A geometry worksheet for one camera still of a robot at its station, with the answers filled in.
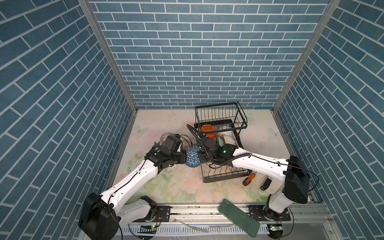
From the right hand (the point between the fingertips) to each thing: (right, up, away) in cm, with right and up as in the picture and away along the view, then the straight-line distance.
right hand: (198, 151), depth 81 cm
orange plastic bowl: (+6, +12, +27) cm, 30 cm away
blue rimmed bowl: (-3, -3, +2) cm, 5 cm away
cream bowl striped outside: (+19, +5, +10) cm, 22 cm away
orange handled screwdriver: (+28, -16, +2) cm, 32 cm away
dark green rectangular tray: (+24, -33, -11) cm, 42 cm away
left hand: (-6, -2, -1) cm, 7 cm away
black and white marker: (+36, -17, -3) cm, 40 cm away
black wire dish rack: (+13, +13, +25) cm, 31 cm away
